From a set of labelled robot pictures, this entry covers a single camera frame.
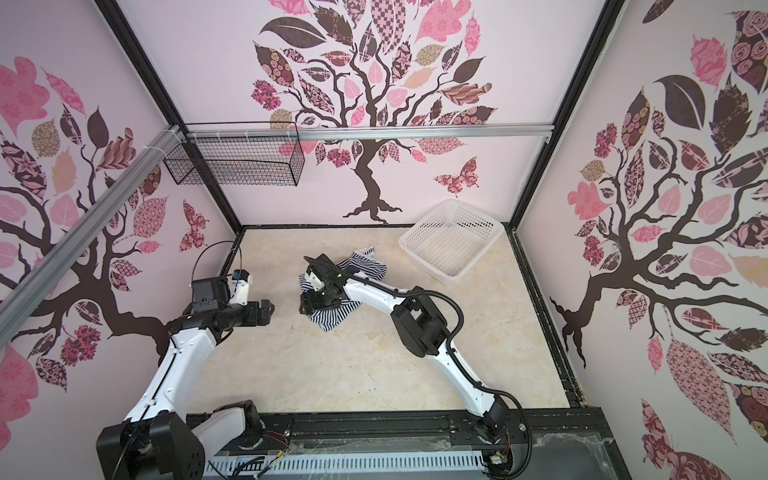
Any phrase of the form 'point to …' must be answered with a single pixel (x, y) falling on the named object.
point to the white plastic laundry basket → (451, 237)
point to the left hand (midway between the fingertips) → (258, 311)
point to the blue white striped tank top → (333, 317)
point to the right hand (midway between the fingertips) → (308, 303)
